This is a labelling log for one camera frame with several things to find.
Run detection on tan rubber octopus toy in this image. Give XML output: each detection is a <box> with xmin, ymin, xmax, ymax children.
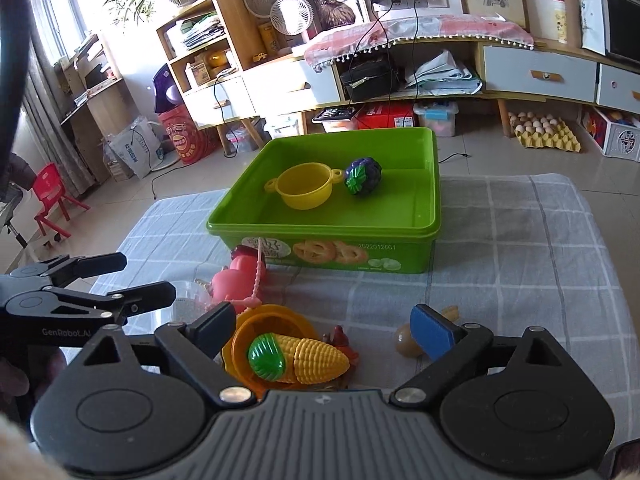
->
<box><xmin>394</xmin><ymin>304</ymin><xmax>460</xmax><ymax>358</ymax></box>

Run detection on pink toy pig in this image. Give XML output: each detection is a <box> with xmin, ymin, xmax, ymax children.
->
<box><xmin>204</xmin><ymin>245</ymin><xmax>267</xmax><ymax>315</ymax></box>

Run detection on toy corn cob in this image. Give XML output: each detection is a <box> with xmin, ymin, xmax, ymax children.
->
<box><xmin>246</xmin><ymin>333</ymin><xmax>350</xmax><ymax>385</ymax></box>

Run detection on orange toy basket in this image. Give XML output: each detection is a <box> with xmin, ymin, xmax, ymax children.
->
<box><xmin>221</xmin><ymin>304</ymin><xmax>320</xmax><ymax>399</ymax></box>

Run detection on red child chair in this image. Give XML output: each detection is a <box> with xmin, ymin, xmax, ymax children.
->
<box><xmin>32</xmin><ymin>162</ymin><xmax>90</xmax><ymax>238</ymax></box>

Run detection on grey checked tablecloth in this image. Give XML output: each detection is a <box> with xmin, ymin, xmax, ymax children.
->
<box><xmin>84</xmin><ymin>173</ymin><xmax>640</xmax><ymax>456</ymax></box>

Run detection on red toy figure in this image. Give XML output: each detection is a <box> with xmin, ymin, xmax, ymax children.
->
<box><xmin>322</xmin><ymin>325</ymin><xmax>359</xmax><ymax>367</ymax></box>

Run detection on white paper bag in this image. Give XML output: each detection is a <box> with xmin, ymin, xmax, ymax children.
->
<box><xmin>102</xmin><ymin>116</ymin><xmax>164</xmax><ymax>182</ymax></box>

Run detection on wooden side desk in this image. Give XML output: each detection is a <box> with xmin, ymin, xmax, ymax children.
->
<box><xmin>53</xmin><ymin>34</ymin><xmax>138</xmax><ymax>184</ymax></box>

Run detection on red printed bag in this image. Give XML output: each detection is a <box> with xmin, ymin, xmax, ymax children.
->
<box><xmin>158</xmin><ymin>104</ymin><xmax>217</xmax><ymax>165</ymax></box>

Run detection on green plastic storage bin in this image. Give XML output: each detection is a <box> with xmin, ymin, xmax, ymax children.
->
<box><xmin>206</xmin><ymin>127</ymin><xmax>442</xmax><ymax>274</ymax></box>

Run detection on yellow toy pot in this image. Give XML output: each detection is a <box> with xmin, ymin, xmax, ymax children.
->
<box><xmin>264</xmin><ymin>162</ymin><xmax>344</xmax><ymax>210</ymax></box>

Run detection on purple toy grapes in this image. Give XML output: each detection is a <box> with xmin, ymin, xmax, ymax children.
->
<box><xmin>344</xmin><ymin>157</ymin><xmax>382</xmax><ymax>196</ymax></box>

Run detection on yellow egg tray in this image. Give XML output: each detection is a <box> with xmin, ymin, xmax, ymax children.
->
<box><xmin>508</xmin><ymin>112</ymin><xmax>582</xmax><ymax>153</ymax></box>

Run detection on clear plastic storage box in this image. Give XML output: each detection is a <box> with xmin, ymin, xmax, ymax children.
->
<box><xmin>413</xmin><ymin>101</ymin><xmax>459</xmax><ymax>138</ymax></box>

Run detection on red cardboard box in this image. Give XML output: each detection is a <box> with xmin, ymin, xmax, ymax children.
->
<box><xmin>355</xmin><ymin>101</ymin><xmax>414</xmax><ymax>129</ymax></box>

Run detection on wooden open shelf unit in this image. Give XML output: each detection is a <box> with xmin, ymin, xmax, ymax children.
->
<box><xmin>155</xmin><ymin>0</ymin><xmax>274</xmax><ymax>154</ymax></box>

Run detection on white toy crate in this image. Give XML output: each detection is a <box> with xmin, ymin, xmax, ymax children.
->
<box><xmin>580</xmin><ymin>106</ymin><xmax>640</xmax><ymax>162</ymax></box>

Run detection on long wooden tv cabinet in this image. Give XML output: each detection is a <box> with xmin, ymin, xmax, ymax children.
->
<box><xmin>243</xmin><ymin>15</ymin><xmax>639</xmax><ymax>116</ymax></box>

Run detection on folded grey cloth pile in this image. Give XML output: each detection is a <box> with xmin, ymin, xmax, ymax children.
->
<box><xmin>405</xmin><ymin>50</ymin><xmax>484</xmax><ymax>96</ymax></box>

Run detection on black bag in cabinet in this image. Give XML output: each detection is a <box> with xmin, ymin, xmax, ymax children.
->
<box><xmin>340</xmin><ymin>58</ymin><xmax>400</xmax><ymax>102</ymax></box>

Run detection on pink lace cloth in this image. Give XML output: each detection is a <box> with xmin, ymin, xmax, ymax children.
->
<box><xmin>304</xmin><ymin>14</ymin><xmax>535</xmax><ymax>72</ymax></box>

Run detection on white desk fan front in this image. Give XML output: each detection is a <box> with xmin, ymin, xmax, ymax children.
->
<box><xmin>269</xmin><ymin>0</ymin><xmax>314</xmax><ymax>36</ymax></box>

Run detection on framed raccoon picture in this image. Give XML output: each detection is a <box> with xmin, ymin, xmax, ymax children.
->
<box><xmin>301</xmin><ymin>0</ymin><xmax>376</xmax><ymax>34</ymax></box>

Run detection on black microwave oven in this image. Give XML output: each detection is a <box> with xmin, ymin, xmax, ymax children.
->
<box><xmin>602</xmin><ymin>0</ymin><xmax>640</xmax><ymax>64</ymax></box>

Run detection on wall power strip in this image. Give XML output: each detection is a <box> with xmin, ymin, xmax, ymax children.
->
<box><xmin>370</xmin><ymin>0</ymin><xmax>449</xmax><ymax>11</ymax></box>

